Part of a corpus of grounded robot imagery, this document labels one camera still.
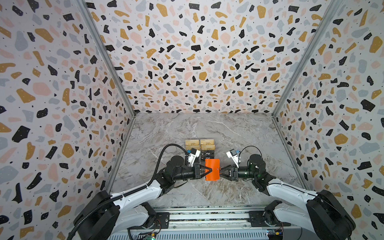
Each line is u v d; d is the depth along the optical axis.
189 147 0.92
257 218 0.75
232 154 0.73
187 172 0.66
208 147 0.93
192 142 0.94
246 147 0.69
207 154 0.94
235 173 0.68
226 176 0.70
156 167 0.59
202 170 0.70
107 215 0.40
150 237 0.70
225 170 0.71
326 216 0.42
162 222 0.73
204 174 0.71
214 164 0.73
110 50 0.86
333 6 0.72
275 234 0.72
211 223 0.73
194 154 0.72
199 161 0.70
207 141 0.93
